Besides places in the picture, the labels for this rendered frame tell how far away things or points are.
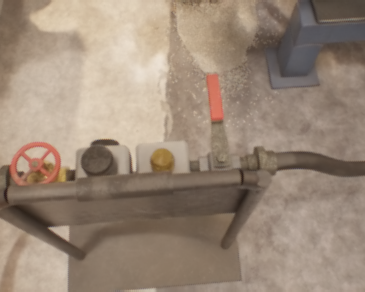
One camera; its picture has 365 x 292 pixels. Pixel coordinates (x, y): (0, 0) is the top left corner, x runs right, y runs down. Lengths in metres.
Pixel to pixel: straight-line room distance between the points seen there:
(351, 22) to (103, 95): 0.68
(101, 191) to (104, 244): 0.57
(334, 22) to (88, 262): 0.83
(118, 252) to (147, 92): 0.46
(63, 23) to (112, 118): 0.37
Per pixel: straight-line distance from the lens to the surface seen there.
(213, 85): 0.69
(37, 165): 0.64
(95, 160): 0.62
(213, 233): 1.09
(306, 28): 1.10
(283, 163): 0.69
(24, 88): 1.32
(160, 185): 0.53
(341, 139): 1.25
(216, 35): 1.34
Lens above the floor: 1.08
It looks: 68 degrees down
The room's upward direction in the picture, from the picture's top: straight up
